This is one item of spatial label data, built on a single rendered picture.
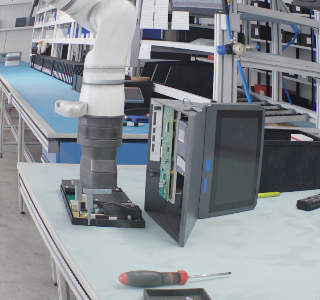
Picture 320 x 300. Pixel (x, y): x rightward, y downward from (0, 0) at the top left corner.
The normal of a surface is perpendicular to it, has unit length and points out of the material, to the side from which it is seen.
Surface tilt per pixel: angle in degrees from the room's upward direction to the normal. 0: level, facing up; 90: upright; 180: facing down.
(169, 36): 90
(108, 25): 106
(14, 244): 0
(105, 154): 101
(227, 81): 90
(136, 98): 32
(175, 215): 0
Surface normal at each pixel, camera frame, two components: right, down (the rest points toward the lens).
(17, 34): 0.30, 0.16
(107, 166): 0.41, -0.18
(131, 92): 0.22, -0.75
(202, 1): -0.73, 0.25
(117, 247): 0.06, -0.99
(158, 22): -0.95, 0.02
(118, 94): 0.78, 0.00
